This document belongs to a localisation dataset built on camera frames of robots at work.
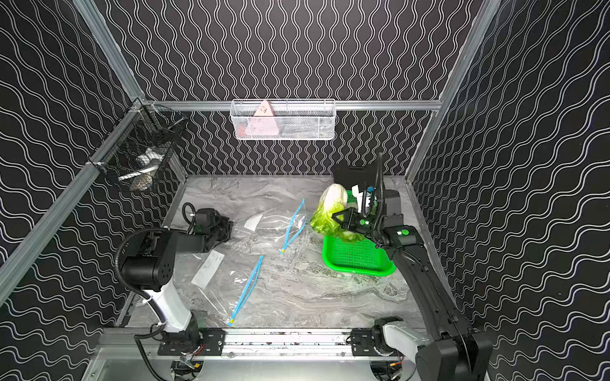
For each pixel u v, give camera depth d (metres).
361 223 0.64
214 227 0.84
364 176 1.17
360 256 0.93
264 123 0.91
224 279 0.86
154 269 0.50
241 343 0.76
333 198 0.79
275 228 0.94
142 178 0.75
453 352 0.37
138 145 0.94
